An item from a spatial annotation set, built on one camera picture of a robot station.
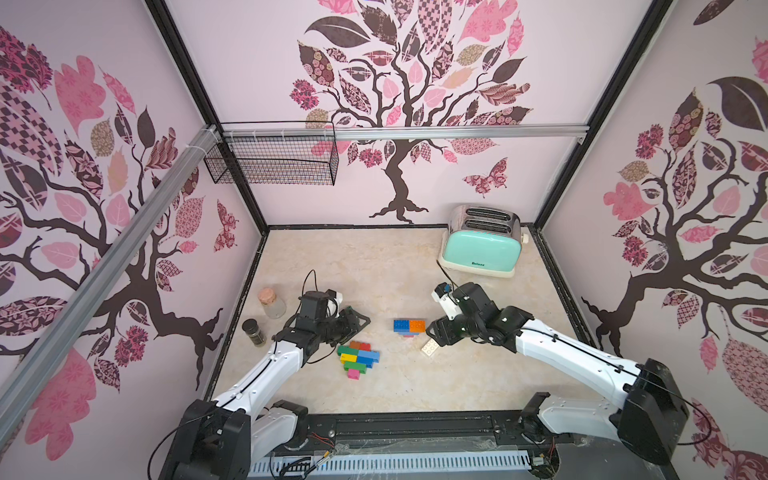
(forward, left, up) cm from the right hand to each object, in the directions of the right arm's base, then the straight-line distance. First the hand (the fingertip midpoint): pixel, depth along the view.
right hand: (435, 323), depth 80 cm
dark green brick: (-3, +27, -9) cm, 29 cm away
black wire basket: (+50, +49, +23) cm, 74 cm away
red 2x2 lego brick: (-2, +20, -10) cm, 23 cm away
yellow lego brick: (-6, +25, -9) cm, 27 cm away
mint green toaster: (+26, -18, +5) cm, 32 cm away
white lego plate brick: (-3, +1, -10) cm, 10 cm away
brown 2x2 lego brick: (-2, +23, -9) cm, 25 cm away
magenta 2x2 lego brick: (-10, +24, -11) cm, 28 cm away
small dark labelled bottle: (+1, +52, -2) cm, 52 cm away
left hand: (0, +19, -2) cm, 19 cm away
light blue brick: (-6, +19, -9) cm, 22 cm away
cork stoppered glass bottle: (+9, +49, -4) cm, 50 cm away
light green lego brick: (-8, +21, -9) cm, 25 cm away
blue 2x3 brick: (-6, +20, -10) cm, 23 cm away
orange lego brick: (+3, +4, -7) cm, 8 cm away
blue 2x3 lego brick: (+3, +9, -7) cm, 12 cm away
